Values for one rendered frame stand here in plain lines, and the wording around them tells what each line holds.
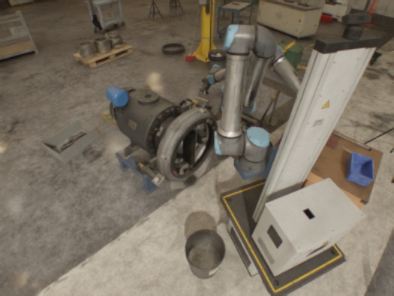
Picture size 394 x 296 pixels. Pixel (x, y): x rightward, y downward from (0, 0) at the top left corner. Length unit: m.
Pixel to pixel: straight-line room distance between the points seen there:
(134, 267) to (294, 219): 1.42
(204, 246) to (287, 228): 0.87
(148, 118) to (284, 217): 1.39
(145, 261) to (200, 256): 0.51
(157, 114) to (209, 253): 1.31
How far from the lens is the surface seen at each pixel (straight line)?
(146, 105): 2.16
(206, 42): 5.40
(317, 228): 1.50
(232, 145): 1.31
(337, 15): 10.85
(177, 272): 2.12
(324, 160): 2.48
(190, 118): 1.80
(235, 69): 1.14
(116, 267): 2.24
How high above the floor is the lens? 2.05
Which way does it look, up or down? 45 degrees down
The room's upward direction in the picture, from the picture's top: straight up
